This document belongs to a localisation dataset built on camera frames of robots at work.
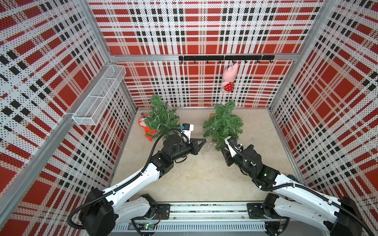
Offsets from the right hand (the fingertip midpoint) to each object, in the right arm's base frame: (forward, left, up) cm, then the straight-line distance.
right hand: (224, 145), depth 76 cm
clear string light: (+11, -1, +6) cm, 12 cm away
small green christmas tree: (+16, +35, +5) cm, 39 cm away
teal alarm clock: (-13, -37, -12) cm, 41 cm away
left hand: (0, +9, +5) cm, 10 cm away
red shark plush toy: (+19, +48, -16) cm, 54 cm away
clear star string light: (+14, +35, +1) cm, 38 cm away
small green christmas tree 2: (+11, 0, +5) cm, 12 cm away
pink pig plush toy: (+43, -6, +13) cm, 45 cm away
